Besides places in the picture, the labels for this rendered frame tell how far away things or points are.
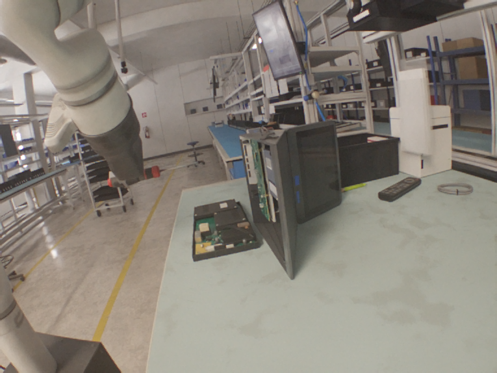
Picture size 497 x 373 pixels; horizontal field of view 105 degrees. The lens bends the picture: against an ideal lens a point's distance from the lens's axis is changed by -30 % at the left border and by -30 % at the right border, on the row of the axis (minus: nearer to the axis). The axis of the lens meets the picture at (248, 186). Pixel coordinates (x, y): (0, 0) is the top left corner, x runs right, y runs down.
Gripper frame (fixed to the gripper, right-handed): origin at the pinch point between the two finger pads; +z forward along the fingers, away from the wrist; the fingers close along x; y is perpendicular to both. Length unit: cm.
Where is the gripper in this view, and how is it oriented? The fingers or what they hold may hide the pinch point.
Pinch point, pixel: (127, 180)
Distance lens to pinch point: 50.1
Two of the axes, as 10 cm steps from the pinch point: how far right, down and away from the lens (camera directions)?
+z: -0.6, 4.3, 9.0
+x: -2.6, -8.8, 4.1
